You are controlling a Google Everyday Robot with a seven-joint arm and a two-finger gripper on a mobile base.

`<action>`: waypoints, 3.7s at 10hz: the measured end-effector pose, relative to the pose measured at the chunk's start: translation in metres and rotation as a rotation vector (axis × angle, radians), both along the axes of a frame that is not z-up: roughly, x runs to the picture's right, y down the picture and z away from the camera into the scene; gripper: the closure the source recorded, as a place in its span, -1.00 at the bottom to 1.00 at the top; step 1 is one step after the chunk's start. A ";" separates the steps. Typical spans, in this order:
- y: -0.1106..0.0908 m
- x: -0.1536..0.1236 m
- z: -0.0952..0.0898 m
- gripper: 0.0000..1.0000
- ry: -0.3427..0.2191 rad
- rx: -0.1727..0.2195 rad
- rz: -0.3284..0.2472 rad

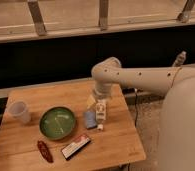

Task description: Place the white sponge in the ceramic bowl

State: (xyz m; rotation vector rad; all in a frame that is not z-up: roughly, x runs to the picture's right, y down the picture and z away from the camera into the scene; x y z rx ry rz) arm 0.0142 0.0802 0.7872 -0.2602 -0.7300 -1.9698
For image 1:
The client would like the white squeeze bottle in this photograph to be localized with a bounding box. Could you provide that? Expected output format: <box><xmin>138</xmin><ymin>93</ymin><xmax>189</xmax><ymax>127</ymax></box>
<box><xmin>95</xmin><ymin>100</ymin><xmax>107</xmax><ymax>130</ymax></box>

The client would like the left metal rail post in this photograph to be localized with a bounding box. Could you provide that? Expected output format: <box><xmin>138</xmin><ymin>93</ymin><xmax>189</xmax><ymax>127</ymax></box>
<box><xmin>27</xmin><ymin>0</ymin><xmax>47</xmax><ymax>36</ymax></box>

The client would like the dark red oval case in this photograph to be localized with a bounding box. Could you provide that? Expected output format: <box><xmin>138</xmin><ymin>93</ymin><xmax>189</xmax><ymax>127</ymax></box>
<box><xmin>37</xmin><ymin>141</ymin><xmax>53</xmax><ymax>163</ymax></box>

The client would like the red white black box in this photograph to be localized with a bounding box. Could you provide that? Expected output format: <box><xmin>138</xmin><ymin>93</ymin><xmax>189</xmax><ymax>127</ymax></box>
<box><xmin>61</xmin><ymin>134</ymin><xmax>91</xmax><ymax>160</ymax></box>

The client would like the green ceramic bowl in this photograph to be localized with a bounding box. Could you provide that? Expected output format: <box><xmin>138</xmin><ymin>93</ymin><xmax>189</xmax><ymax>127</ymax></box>
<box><xmin>39</xmin><ymin>107</ymin><xmax>76</xmax><ymax>140</ymax></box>

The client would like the translucent plastic cup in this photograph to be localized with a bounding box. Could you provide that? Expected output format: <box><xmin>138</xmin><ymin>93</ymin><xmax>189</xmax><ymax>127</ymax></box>
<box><xmin>7</xmin><ymin>101</ymin><xmax>31</xmax><ymax>125</ymax></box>

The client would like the right metal rail post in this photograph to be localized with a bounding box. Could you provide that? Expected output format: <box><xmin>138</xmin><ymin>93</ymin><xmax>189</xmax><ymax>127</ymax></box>
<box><xmin>177</xmin><ymin>0</ymin><xmax>195</xmax><ymax>23</ymax></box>

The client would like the black cable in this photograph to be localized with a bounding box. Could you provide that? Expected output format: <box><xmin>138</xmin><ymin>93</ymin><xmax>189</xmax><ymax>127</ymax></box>
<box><xmin>133</xmin><ymin>88</ymin><xmax>139</xmax><ymax>128</ymax></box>

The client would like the metal rail post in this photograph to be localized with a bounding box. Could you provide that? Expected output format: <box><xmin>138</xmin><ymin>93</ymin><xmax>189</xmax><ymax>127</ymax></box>
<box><xmin>98</xmin><ymin>0</ymin><xmax>109</xmax><ymax>30</ymax></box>
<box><xmin>27</xmin><ymin>0</ymin><xmax>47</xmax><ymax>36</ymax></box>
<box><xmin>177</xmin><ymin>0</ymin><xmax>195</xmax><ymax>23</ymax></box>

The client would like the grey metal bracket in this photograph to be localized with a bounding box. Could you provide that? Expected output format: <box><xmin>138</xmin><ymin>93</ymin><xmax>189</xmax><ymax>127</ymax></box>
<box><xmin>172</xmin><ymin>51</ymin><xmax>186</xmax><ymax>67</ymax></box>

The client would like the middle metal rail post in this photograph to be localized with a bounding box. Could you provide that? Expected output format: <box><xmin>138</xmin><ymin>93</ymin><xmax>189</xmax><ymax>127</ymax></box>
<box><xmin>98</xmin><ymin>0</ymin><xmax>109</xmax><ymax>30</ymax></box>

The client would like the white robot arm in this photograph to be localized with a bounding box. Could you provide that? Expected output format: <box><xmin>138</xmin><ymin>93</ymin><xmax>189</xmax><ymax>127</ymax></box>
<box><xmin>91</xmin><ymin>57</ymin><xmax>195</xmax><ymax>171</ymax></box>

